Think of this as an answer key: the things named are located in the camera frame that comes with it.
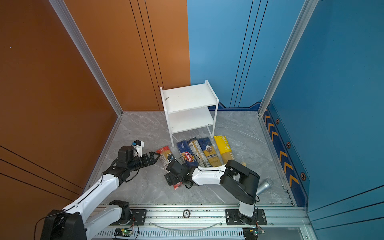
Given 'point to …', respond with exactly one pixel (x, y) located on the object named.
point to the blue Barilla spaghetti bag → (187, 153)
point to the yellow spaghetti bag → (226, 152)
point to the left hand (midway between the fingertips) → (155, 155)
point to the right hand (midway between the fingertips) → (171, 174)
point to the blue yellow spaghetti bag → (209, 151)
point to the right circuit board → (250, 233)
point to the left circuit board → (124, 232)
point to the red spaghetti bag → (165, 153)
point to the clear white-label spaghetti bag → (193, 143)
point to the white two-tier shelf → (189, 107)
